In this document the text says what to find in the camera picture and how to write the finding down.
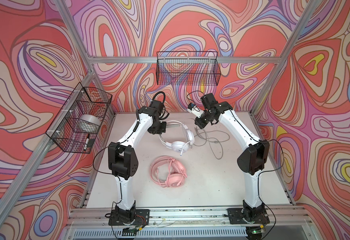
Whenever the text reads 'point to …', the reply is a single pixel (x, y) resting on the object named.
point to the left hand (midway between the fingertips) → (163, 130)
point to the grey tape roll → (88, 123)
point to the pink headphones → (176, 176)
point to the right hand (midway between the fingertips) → (199, 124)
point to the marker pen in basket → (87, 141)
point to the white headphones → (178, 146)
